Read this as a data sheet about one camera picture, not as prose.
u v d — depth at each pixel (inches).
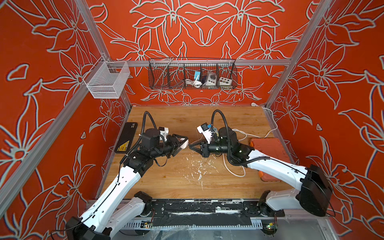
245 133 40.0
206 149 24.5
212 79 35.6
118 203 17.7
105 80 36.1
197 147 27.0
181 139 26.7
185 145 26.7
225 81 36.9
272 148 36.8
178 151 26.9
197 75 32.7
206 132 25.5
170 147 24.2
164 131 26.9
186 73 39.6
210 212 28.6
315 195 15.8
